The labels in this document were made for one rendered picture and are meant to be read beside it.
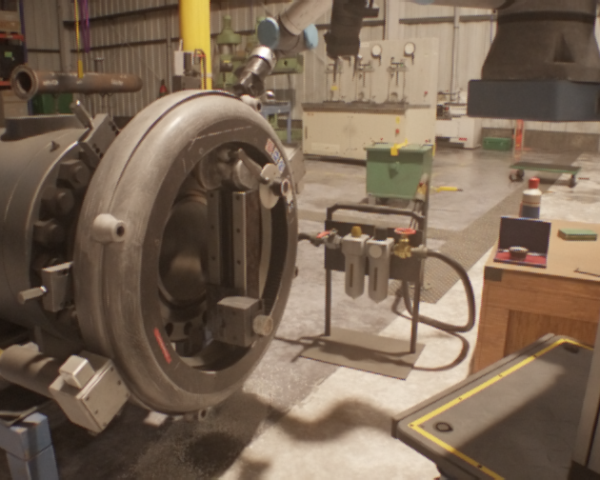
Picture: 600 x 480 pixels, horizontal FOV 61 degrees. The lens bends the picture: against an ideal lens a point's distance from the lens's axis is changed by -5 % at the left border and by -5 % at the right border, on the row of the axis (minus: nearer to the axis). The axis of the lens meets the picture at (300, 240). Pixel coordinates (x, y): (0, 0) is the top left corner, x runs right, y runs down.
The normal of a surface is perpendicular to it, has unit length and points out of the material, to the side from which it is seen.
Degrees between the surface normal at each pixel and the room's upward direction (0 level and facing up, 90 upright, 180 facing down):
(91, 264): 78
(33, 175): 46
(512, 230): 83
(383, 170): 90
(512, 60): 70
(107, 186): 55
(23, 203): 61
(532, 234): 83
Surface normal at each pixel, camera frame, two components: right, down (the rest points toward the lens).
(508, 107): -0.80, 0.16
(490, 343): -0.44, 0.24
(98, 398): 0.90, 0.11
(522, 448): 0.00, -0.96
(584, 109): 0.60, 0.22
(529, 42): -0.56, -0.13
